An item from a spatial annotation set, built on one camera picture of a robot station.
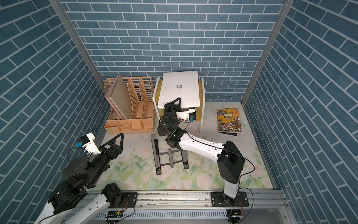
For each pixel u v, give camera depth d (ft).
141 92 3.66
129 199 2.42
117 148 1.75
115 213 2.36
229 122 3.45
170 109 2.04
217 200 2.39
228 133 3.31
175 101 2.23
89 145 1.70
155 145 2.80
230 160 1.47
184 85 2.48
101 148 1.69
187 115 2.02
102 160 1.70
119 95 3.25
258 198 2.48
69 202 1.40
